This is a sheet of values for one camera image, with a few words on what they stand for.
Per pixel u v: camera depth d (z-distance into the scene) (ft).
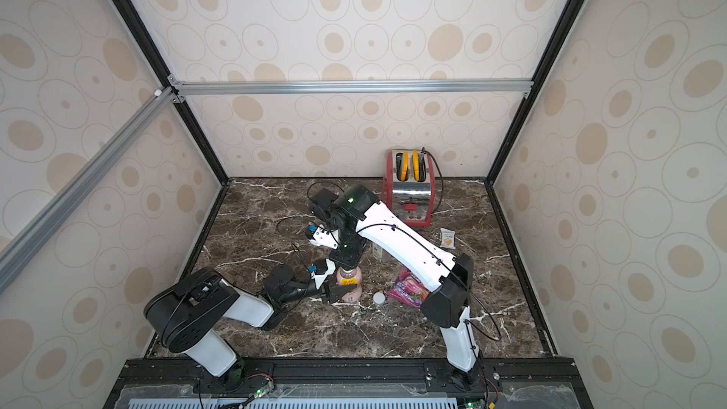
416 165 3.13
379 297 2.87
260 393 2.30
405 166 3.18
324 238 2.16
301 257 3.20
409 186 3.04
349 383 2.39
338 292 2.48
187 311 1.54
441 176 3.49
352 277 2.44
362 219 1.61
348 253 2.09
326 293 2.35
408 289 2.80
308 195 3.79
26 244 1.71
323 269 2.23
